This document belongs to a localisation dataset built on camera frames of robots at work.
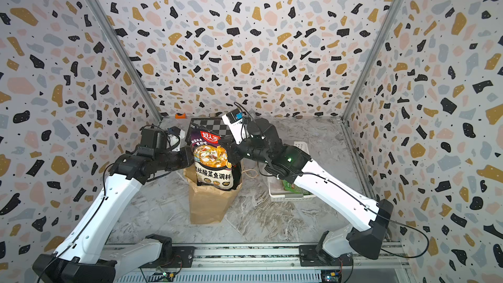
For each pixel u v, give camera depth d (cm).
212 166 65
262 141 45
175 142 61
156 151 55
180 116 125
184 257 73
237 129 53
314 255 74
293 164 45
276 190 86
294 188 85
